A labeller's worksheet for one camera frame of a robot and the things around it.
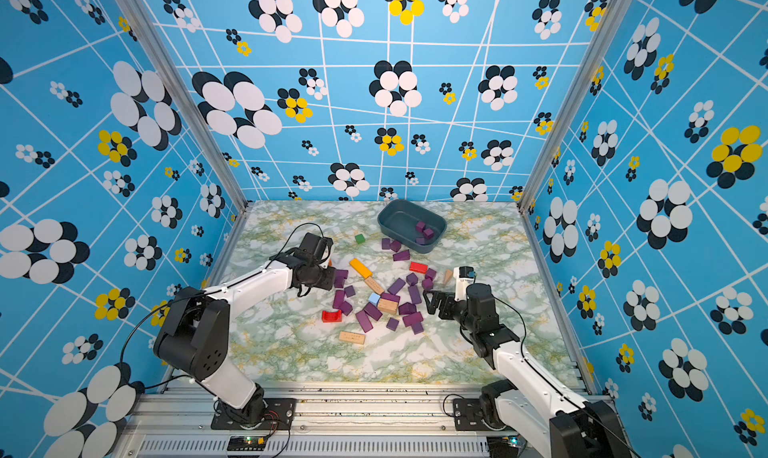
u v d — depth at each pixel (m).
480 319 0.64
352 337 0.85
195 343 0.45
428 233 1.08
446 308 0.74
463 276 0.75
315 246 0.74
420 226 1.11
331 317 0.89
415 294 0.95
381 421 0.74
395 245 1.06
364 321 0.89
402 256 1.05
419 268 1.00
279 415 0.73
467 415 0.72
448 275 0.97
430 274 0.99
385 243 1.05
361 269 1.01
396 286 0.96
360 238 1.08
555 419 0.42
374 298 0.91
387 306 0.91
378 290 0.95
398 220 1.16
